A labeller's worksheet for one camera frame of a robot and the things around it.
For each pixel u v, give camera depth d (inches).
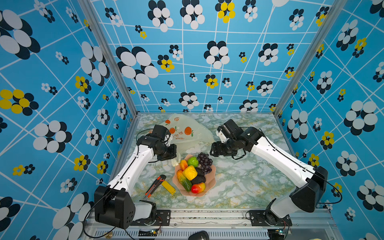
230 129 22.6
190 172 30.5
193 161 33.2
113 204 15.5
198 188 30.3
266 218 25.4
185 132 39.7
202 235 26.5
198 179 31.9
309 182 16.0
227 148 24.8
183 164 33.3
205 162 32.5
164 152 26.6
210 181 32.5
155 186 32.5
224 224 28.5
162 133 26.2
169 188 32.5
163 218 29.0
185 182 31.6
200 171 33.2
